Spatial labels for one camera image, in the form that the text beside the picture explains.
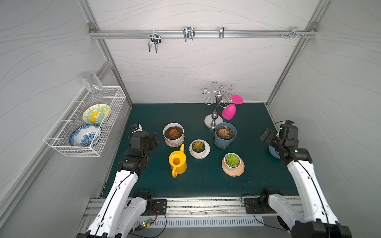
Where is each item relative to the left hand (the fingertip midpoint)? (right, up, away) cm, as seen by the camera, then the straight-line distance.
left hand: (149, 137), depth 77 cm
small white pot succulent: (+27, -9, +11) cm, 30 cm away
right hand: (+66, +1, 0) cm, 66 cm away
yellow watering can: (+15, -13, +2) cm, 20 cm away
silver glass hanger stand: (+36, +8, +30) cm, 47 cm away
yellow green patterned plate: (-23, +13, -7) cm, 27 cm away
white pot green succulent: (+44, -14, +2) cm, 46 cm away
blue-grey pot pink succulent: (+43, 0, +13) cm, 45 cm away
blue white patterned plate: (-24, +3, -15) cm, 28 cm away
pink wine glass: (+46, +14, +16) cm, 51 cm away
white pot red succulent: (+11, +1, +14) cm, 17 cm away
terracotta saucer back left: (+11, -8, +18) cm, 23 cm away
